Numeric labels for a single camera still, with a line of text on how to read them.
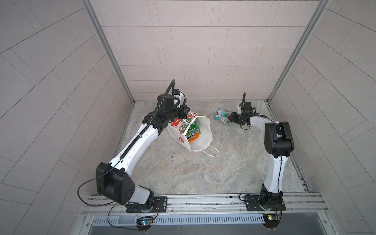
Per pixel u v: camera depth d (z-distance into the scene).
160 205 0.71
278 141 0.55
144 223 0.64
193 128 0.89
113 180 0.39
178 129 0.79
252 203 0.71
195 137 0.89
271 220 0.68
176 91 0.67
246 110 0.83
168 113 0.63
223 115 1.05
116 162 0.41
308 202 0.72
